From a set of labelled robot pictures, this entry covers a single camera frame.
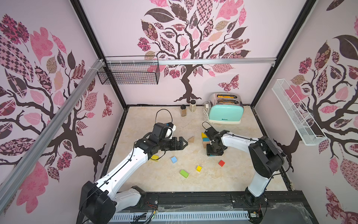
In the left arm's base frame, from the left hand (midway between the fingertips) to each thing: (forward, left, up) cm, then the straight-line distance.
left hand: (180, 147), depth 76 cm
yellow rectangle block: (-10, +11, +9) cm, 18 cm away
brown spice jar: (+38, -2, -11) cm, 40 cm away
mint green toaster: (+32, -33, -2) cm, 46 cm away
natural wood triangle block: (+15, -8, -18) cm, 25 cm away
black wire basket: (+73, +46, 0) cm, 86 cm away
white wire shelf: (+4, -69, +8) cm, 69 cm away
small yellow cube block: (-6, -11, -17) cm, 21 cm away
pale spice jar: (+43, -10, -10) cm, 45 cm away
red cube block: (-2, -26, -17) cm, 32 cm away
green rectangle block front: (-9, -2, -17) cm, 19 cm away
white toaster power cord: (+37, -20, -9) cm, 43 cm away
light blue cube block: (0, +4, -16) cm, 16 cm away
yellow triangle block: (+9, -14, -3) cm, 17 cm away
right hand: (+3, -21, -18) cm, 27 cm away
